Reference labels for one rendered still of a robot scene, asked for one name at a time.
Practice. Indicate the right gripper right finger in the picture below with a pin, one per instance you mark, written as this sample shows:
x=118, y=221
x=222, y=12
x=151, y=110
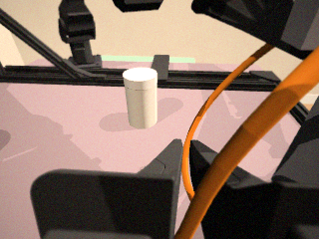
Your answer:
x=260, y=211

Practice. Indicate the orange patch cord with blue plug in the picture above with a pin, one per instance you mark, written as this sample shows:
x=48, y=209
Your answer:
x=281, y=100

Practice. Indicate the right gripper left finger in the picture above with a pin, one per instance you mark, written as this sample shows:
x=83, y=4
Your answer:
x=111, y=202

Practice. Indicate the cream cylinder with white top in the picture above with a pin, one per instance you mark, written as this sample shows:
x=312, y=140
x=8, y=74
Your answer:
x=141, y=95

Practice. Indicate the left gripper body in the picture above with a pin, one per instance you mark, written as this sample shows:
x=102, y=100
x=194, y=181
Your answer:
x=137, y=5

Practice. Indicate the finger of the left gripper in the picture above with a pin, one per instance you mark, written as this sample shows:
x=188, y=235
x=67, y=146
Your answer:
x=262, y=19

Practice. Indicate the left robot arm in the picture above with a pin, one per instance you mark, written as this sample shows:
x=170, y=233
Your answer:
x=77, y=20

